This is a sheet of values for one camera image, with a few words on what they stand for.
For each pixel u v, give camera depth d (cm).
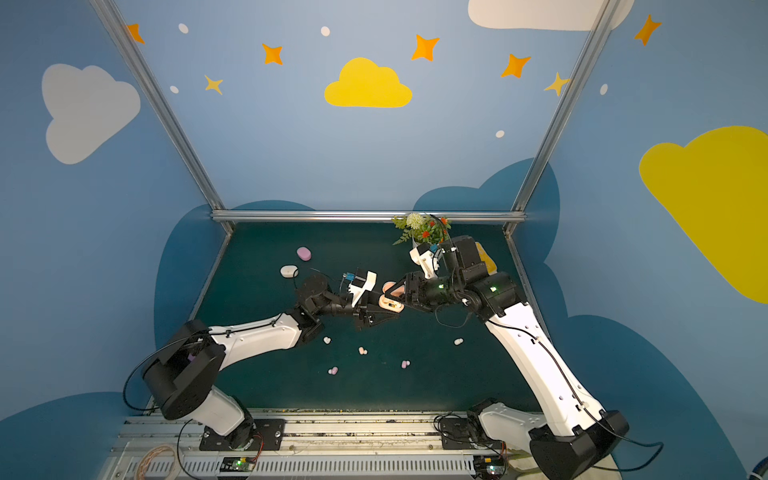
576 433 37
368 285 62
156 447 70
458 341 91
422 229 101
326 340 89
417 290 57
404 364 86
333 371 84
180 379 44
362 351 88
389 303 66
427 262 64
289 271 105
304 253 111
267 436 74
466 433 74
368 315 65
